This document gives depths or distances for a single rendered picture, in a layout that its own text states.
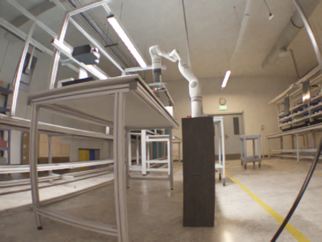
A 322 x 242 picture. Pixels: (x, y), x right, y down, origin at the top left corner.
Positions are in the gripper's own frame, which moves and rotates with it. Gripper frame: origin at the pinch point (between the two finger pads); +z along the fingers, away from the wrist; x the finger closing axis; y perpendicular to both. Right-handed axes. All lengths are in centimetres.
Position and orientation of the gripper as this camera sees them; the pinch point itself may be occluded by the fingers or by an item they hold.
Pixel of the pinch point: (161, 90)
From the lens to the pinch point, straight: 146.1
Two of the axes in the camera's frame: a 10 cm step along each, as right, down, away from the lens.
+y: -9.8, 0.5, 1.7
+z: 0.6, 9.9, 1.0
